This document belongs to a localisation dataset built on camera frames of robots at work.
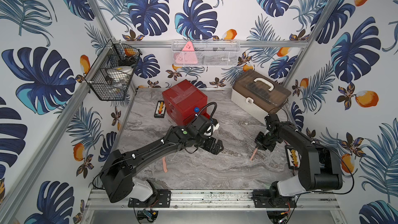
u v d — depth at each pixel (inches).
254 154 33.7
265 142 30.7
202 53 40.3
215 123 28.1
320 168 17.3
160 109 42.0
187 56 35.4
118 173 15.9
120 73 31.4
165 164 33.6
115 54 37.1
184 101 33.9
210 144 26.2
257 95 36.3
